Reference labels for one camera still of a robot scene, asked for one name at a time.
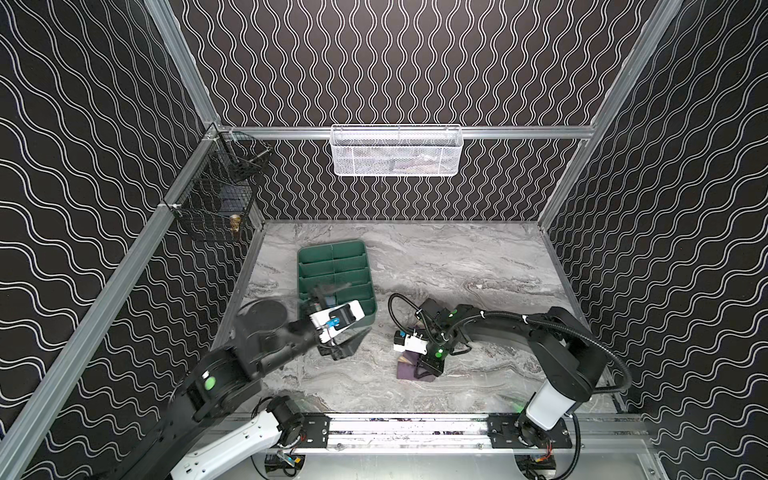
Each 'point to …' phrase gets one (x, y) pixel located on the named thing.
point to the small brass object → (234, 222)
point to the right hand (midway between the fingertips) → (421, 372)
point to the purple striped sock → (406, 365)
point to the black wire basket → (220, 193)
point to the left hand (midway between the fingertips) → (356, 300)
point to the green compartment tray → (330, 274)
